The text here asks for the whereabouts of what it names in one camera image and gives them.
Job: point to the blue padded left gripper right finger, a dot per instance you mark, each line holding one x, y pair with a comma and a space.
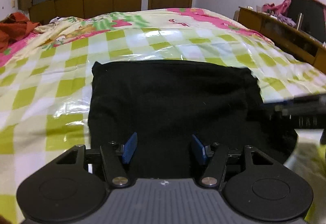
209, 160

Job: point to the checkered floral bed sheet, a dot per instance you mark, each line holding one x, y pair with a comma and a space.
46, 86

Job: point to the black pants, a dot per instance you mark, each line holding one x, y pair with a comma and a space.
168, 103

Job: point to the wooden side desk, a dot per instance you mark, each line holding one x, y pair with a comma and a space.
297, 43

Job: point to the red orange crumpled garment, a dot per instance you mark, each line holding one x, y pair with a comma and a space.
14, 28

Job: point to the pink cloth on desk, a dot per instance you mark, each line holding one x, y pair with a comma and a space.
283, 7

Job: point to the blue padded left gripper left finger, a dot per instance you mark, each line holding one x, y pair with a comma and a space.
115, 156

